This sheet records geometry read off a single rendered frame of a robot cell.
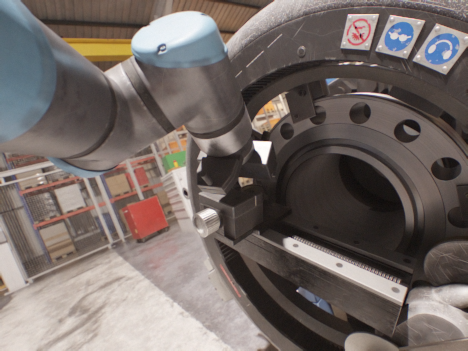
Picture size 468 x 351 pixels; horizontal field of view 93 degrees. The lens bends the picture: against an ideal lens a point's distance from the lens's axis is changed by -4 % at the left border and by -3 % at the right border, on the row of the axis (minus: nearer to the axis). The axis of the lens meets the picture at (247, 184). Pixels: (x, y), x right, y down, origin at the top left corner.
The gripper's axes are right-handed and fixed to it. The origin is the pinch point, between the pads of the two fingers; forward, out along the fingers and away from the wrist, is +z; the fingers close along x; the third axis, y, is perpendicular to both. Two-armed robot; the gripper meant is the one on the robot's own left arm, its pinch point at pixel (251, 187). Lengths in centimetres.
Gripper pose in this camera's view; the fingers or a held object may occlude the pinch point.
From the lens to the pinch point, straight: 51.0
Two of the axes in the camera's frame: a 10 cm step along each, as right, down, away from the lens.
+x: -9.3, -0.9, 3.4
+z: 2.6, 4.9, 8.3
